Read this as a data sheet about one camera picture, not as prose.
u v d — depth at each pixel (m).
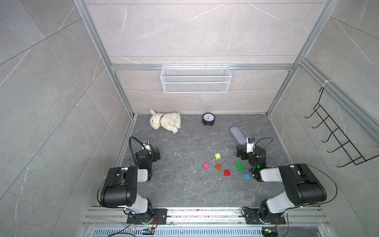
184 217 0.75
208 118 1.14
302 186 0.46
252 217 0.73
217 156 0.95
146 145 0.82
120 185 0.50
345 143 0.63
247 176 0.85
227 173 0.87
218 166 0.90
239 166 0.90
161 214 0.74
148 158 0.76
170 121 1.01
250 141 0.80
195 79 1.01
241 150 0.85
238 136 1.03
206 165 0.90
